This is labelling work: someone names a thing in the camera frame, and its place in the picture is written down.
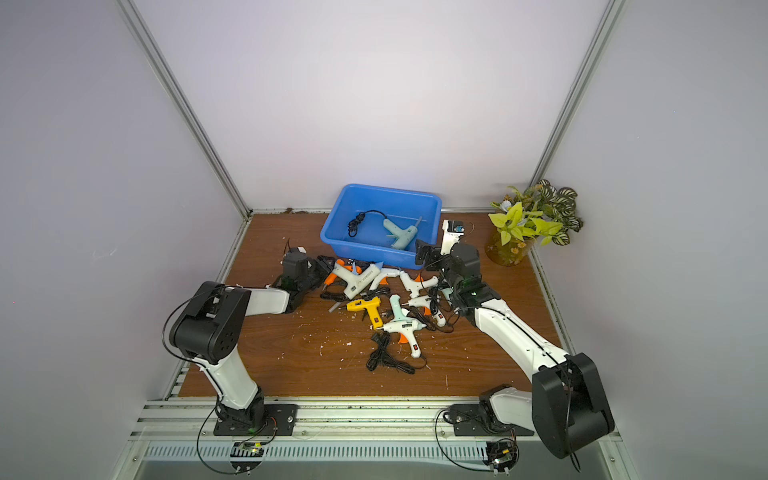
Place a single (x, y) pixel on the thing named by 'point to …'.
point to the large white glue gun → (355, 282)
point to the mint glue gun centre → (398, 315)
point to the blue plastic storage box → (380, 224)
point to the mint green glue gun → (404, 236)
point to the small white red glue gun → (429, 309)
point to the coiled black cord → (381, 355)
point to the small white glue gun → (382, 277)
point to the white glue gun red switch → (406, 329)
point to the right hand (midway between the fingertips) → (432, 235)
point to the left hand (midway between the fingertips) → (336, 259)
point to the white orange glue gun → (414, 286)
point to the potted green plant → (540, 212)
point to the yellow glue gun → (371, 305)
